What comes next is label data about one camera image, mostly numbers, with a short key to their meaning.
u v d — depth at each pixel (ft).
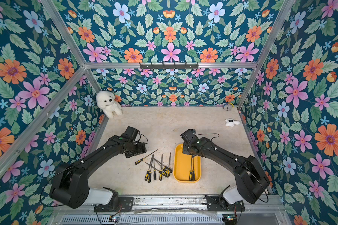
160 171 2.76
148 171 2.79
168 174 2.69
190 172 2.76
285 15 2.31
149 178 2.69
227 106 3.76
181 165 2.80
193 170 2.79
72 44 2.69
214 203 2.41
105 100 3.33
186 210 2.37
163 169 2.80
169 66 3.03
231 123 3.46
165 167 2.78
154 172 2.77
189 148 2.00
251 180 1.40
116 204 2.33
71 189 1.36
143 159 2.97
